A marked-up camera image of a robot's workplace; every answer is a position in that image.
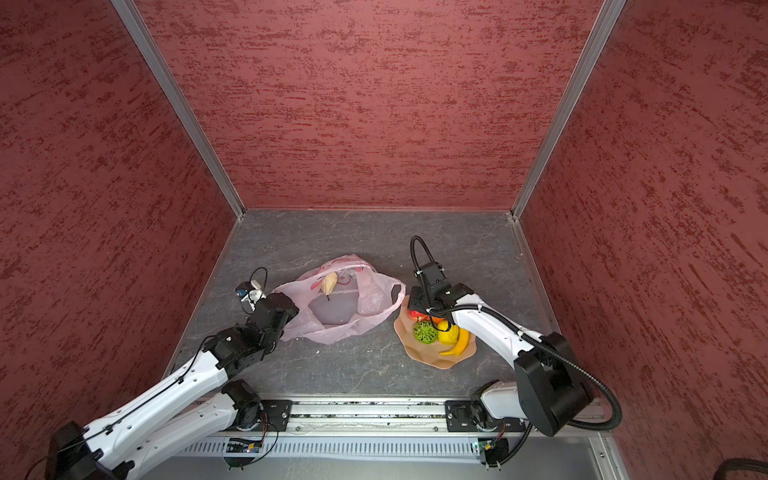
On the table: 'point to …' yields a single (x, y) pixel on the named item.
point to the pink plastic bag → (337, 298)
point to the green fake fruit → (425, 332)
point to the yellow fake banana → (462, 341)
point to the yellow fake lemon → (450, 337)
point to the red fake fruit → (414, 314)
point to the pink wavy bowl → (429, 353)
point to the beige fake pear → (329, 283)
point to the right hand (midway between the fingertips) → (414, 308)
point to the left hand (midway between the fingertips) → (291, 302)
